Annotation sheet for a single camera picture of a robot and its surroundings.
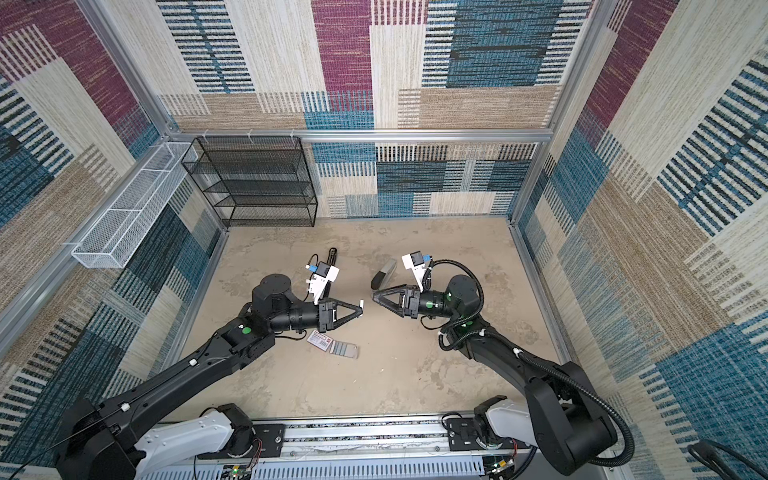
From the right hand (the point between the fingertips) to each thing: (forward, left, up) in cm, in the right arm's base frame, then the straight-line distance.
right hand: (376, 302), depth 69 cm
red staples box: (+2, +18, -24) cm, 30 cm away
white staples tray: (-1, +11, -25) cm, 27 cm away
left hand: (-3, +3, +1) cm, 4 cm away
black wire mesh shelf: (+55, +44, -7) cm, 71 cm away
